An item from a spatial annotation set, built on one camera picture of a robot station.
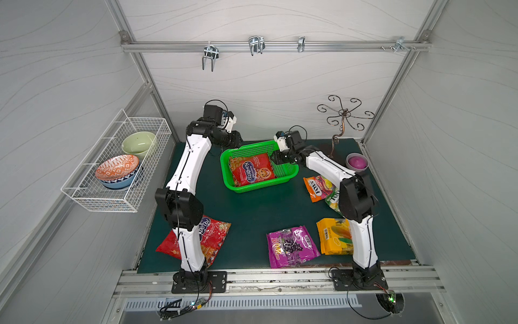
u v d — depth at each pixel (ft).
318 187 3.22
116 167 2.08
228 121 2.31
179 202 1.59
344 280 2.41
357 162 3.39
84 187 1.88
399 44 2.51
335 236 2.58
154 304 2.30
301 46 2.56
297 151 2.48
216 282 2.40
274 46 2.57
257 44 2.50
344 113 2.94
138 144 2.40
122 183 1.85
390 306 2.31
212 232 2.73
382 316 2.20
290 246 2.52
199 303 2.25
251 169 3.32
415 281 2.50
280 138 2.83
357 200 1.82
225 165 3.33
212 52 2.57
